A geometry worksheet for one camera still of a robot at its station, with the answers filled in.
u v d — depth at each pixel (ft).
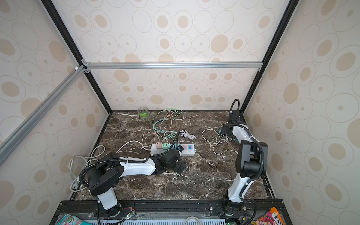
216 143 3.27
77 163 2.91
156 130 3.49
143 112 3.71
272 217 2.25
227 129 2.34
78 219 2.28
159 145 3.00
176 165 2.61
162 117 3.82
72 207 2.46
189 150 3.07
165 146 2.98
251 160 1.65
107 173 1.51
